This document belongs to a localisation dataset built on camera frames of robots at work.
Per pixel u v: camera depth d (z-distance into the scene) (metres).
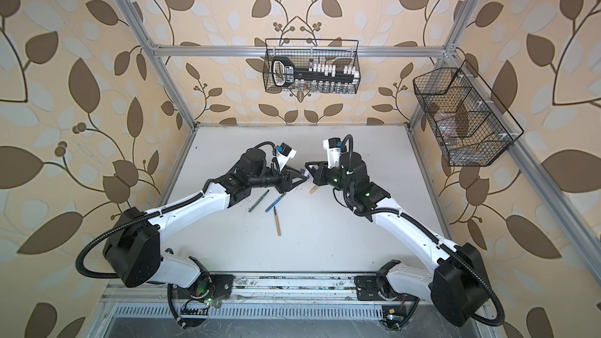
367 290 0.73
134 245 0.43
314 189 0.97
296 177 0.76
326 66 0.81
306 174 0.75
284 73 0.84
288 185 0.71
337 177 0.65
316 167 0.71
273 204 0.94
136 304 0.72
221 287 0.74
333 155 0.68
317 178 0.67
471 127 0.73
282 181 0.69
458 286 0.39
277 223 0.89
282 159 0.70
